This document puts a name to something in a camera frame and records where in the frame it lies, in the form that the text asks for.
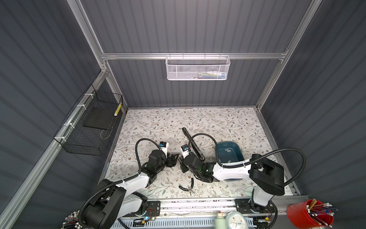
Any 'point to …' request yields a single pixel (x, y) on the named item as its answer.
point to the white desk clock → (236, 220)
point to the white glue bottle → (219, 222)
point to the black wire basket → (86, 130)
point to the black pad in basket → (98, 117)
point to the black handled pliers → (190, 190)
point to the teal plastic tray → (229, 152)
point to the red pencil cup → (309, 213)
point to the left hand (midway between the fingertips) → (174, 154)
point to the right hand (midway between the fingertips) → (181, 159)
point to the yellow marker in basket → (118, 107)
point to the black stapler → (193, 144)
